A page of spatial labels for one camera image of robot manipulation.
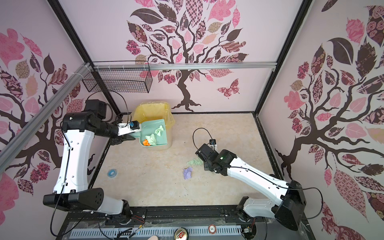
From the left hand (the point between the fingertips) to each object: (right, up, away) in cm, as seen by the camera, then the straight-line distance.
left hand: (129, 135), depth 68 cm
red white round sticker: (+39, -45, +1) cm, 60 cm away
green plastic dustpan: (+11, +1, +1) cm, 11 cm away
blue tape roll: (-20, -24, +20) cm, 37 cm away
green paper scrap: (+11, -2, -3) cm, 12 cm away
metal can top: (+25, -40, -8) cm, 48 cm away
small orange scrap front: (+8, -3, -2) cm, 9 cm away
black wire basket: (-11, +37, +26) cm, 46 cm away
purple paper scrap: (+26, -24, +19) cm, 40 cm away
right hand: (+39, -14, +10) cm, 43 cm away
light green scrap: (+13, +2, +1) cm, 13 cm away
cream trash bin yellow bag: (-1, +14, +24) cm, 28 cm away
